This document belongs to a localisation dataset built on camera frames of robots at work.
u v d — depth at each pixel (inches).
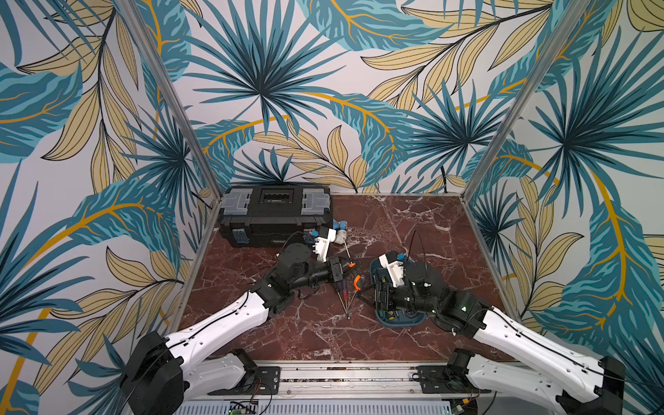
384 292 23.8
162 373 15.0
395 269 25.5
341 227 41.9
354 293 26.6
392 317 33.0
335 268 24.3
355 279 26.6
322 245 26.1
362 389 28.5
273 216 35.4
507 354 19.0
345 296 34.8
